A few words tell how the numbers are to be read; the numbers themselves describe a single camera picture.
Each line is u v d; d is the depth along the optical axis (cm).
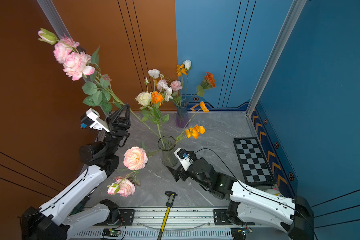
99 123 47
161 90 71
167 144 82
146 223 73
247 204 47
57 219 41
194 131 64
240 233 70
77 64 36
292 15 71
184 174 61
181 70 94
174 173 60
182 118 105
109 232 71
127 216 74
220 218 72
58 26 74
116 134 51
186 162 59
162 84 68
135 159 46
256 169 85
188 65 91
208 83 85
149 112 69
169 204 77
